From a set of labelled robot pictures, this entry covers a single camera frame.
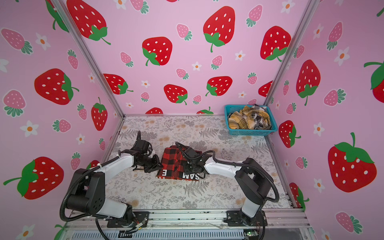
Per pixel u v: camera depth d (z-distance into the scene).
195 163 0.67
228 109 1.15
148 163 0.77
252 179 0.47
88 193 0.44
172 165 0.88
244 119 1.05
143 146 0.75
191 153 0.70
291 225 0.73
